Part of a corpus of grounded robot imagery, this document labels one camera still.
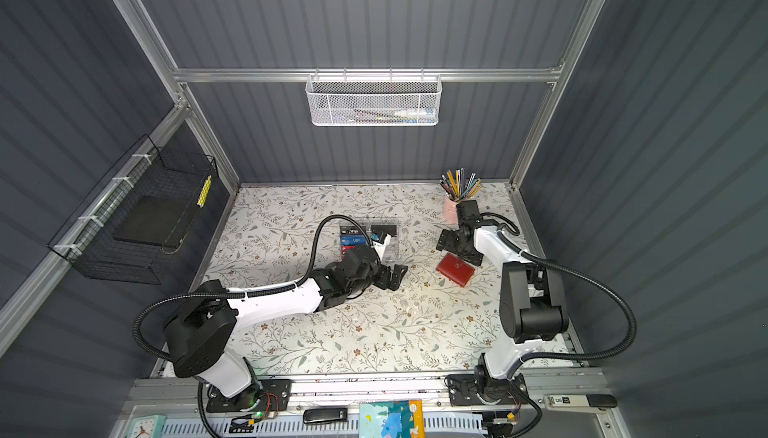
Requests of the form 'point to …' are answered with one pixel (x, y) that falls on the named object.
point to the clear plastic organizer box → (385, 238)
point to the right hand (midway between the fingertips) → (458, 250)
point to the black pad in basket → (152, 220)
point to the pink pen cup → (450, 213)
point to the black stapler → (324, 415)
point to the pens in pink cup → (457, 187)
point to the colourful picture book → (391, 419)
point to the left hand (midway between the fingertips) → (395, 262)
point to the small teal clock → (147, 426)
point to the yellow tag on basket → (203, 195)
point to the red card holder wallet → (455, 269)
